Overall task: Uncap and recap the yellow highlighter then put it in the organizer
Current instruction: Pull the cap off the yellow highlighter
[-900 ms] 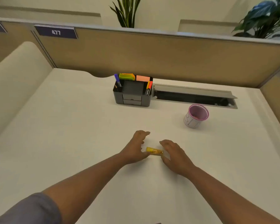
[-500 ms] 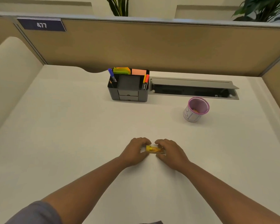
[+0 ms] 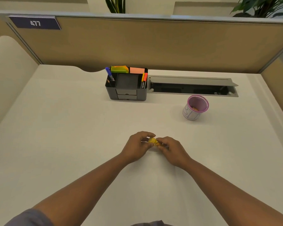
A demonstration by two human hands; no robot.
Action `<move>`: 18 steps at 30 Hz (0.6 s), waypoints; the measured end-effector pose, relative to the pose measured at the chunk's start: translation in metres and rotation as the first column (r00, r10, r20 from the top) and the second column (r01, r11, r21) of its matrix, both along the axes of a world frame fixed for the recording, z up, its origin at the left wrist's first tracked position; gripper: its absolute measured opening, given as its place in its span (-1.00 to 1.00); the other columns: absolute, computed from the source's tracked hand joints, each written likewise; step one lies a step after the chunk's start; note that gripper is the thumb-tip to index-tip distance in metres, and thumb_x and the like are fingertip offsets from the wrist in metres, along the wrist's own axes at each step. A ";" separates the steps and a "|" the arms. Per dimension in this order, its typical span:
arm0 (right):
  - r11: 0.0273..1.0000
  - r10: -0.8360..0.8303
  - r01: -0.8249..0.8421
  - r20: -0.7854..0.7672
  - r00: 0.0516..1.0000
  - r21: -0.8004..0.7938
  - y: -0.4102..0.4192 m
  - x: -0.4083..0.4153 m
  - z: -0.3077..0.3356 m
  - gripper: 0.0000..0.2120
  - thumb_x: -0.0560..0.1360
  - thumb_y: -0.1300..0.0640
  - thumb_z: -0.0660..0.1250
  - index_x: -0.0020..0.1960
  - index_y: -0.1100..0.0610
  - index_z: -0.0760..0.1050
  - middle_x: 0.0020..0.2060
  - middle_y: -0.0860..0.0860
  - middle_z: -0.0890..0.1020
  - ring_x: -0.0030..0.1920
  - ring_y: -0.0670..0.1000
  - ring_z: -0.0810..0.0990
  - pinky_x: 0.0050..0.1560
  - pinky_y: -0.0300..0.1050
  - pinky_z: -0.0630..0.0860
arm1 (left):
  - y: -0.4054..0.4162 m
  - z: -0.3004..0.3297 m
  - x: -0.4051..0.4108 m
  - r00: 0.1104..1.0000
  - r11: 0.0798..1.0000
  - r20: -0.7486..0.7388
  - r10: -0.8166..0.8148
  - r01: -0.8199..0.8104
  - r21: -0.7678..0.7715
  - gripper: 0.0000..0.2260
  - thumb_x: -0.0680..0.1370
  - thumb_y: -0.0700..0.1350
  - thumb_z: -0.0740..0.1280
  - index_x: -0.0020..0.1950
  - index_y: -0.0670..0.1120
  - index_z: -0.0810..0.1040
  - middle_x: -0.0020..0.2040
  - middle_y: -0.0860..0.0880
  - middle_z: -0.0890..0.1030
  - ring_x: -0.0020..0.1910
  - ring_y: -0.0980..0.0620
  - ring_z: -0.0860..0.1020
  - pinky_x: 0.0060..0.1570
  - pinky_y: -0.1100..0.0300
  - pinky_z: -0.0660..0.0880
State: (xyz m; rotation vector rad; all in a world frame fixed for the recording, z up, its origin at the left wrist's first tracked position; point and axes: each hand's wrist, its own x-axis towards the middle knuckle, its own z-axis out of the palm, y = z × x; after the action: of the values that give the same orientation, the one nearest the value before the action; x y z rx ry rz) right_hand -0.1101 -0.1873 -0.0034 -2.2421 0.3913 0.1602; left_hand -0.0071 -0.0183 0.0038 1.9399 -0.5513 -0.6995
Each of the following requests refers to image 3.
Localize person's right hand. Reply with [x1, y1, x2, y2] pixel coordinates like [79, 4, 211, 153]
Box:
[156, 136, 192, 169]

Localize person's left hand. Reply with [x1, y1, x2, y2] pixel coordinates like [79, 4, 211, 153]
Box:
[120, 131, 156, 164]

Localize yellow paper piece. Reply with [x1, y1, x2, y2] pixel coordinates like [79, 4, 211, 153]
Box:
[141, 137, 164, 147]

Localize person's left forearm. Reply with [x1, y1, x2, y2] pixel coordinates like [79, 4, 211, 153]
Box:
[31, 154, 130, 226]

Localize person's right forearm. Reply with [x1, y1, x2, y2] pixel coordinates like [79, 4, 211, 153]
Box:
[182, 159, 283, 226]

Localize pink mesh cup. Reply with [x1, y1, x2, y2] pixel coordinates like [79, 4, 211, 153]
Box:
[183, 95, 209, 121]

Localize black desk organizer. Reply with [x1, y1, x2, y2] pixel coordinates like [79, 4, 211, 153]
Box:
[105, 67, 148, 102]

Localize blue pen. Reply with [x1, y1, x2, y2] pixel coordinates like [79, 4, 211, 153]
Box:
[105, 67, 115, 82]

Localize green and orange sticky notes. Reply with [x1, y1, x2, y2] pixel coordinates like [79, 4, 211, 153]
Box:
[111, 65, 129, 74]

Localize tan cubicle partition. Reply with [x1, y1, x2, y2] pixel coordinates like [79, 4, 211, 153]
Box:
[0, 10, 283, 127]

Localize grey shirt sleeve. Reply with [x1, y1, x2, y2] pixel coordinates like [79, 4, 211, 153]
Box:
[3, 209, 54, 226]

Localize dark green plant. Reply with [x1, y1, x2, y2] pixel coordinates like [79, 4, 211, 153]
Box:
[103, 0, 126, 14]

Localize blue number sign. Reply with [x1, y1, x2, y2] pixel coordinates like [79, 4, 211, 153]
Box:
[8, 16, 62, 30]

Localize leafy green plant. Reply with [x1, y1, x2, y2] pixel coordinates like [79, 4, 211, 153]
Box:
[230, 0, 283, 19]

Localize grey desk cable tray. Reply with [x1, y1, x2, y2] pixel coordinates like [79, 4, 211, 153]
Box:
[147, 75, 239, 97]

